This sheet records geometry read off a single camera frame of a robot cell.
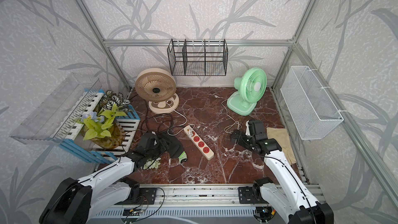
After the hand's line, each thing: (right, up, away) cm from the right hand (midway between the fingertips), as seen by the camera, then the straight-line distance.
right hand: (236, 137), depth 82 cm
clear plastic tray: (-82, +11, -15) cm, 84 cm away
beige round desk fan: (-44, +28, +8) cm, 53 cm away
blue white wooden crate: (-71, +6, -20) cm, 74 cm away
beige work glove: (+30, -2, +12) cm, 33 cm away
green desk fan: (+9, +27, +5) cm, 29 cm away
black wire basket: (-22, +49, +24) cm, 59 cm away
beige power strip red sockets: (-18, -7, +5) cm, 20 cm away
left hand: (-37, -6, +6) cm, 38 cm away
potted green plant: (-63, +6, -11) cm, 64 cm away
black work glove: (-34, -8, +7) cm, 36 cm away
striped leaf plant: (-67, +21, -1) cm, 70 cm away
